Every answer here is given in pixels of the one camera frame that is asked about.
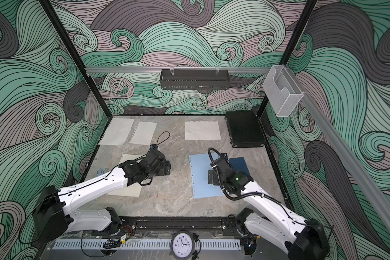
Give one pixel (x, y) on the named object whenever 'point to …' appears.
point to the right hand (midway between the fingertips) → (217, 176)
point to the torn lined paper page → (117, 131)
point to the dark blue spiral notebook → (239, 164)
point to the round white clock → (182, 245)
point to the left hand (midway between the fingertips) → (164, 165)
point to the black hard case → (245, 129)
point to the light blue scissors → (99, 171)
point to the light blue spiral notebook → (200, 164)
